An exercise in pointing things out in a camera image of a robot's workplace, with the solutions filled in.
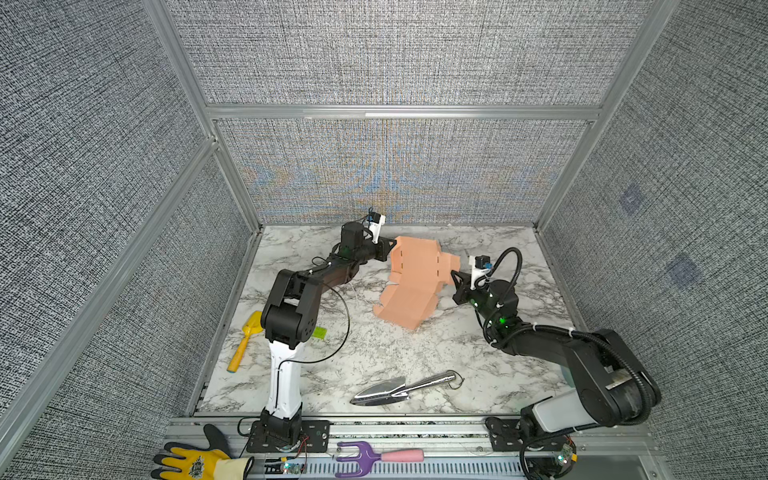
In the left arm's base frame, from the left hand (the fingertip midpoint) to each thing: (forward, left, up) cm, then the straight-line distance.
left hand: (396, 242), depth 98 cm
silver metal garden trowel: (-42, +3, -13) cm, 44 cm away
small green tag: (-24, +25, -13) cm, 37 cm away
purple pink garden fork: (-57, +11, -13) cm, 59 cm away
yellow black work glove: (-56, +45, -9) cm, 73 cm away
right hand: (-14, -16, +2) cm, 21 cm away
